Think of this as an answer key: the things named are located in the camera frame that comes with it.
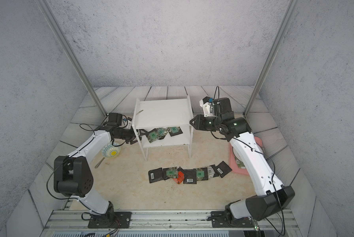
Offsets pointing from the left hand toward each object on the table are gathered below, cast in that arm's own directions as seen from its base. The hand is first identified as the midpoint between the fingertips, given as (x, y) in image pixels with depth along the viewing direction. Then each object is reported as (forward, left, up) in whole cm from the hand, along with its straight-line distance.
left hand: (147, 134), depth 87 cm
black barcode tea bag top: (-17, -40, -17) cm, 47 cm away
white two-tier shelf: (+2, -5, +15) cm, 16 cm away
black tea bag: (-18, -25, -17) cm, 35 cm away
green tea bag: (+2, -7, -1) cm, 7 cm away
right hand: (-7, -25, +18) cm, 31 cm away
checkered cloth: (-12, -55, -15) cm, 59 cm away
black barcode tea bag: (-17, -5, -16) cm, 24 cm away
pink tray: (-13, -51, -17) cm, 56 cm away
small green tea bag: (+3, -15, -1) cm, 16 cm away
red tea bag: (-19, -19, -17) cm, 32 cm away
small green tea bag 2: (-18, -31, -15) cm, 39 cm away
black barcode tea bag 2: (-15, -44, -16) cm, 49 cm away
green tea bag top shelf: (-16, -14, -17) cm, 27 cm away
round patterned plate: (-7, -55, -15) cm, 57 cm away
